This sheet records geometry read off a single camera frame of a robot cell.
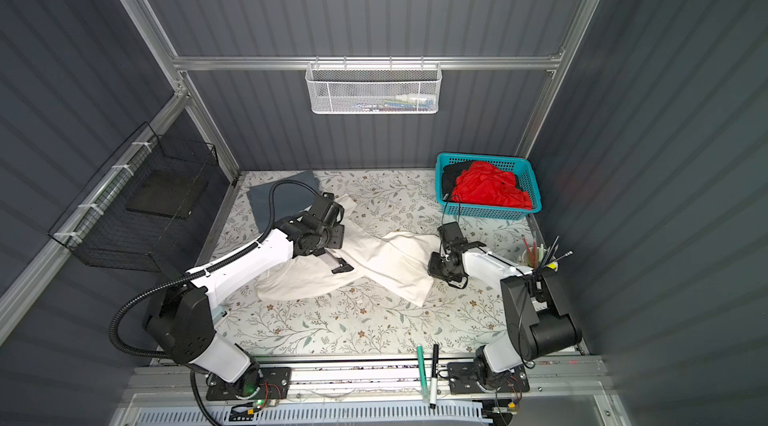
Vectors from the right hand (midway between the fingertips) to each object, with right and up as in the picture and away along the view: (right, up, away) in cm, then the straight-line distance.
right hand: (437, 272), depth 92 cm
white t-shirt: (-12, +2, +2) cm, 12 cm away
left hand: (-32, +13, -5) cm, 35 cm away
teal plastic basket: (+17, +18, +20) cm, 32 cm away
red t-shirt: (+20, +29, +16) cm, 38 cm away
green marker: (-6, -21, -18) cm, 29 cm away
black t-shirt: (+9, +32, +23) cm, 40 cm away
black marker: (-4, -22, -19) cm, 30 cm away
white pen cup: (+29, +6, -6) cm, 30 cm away
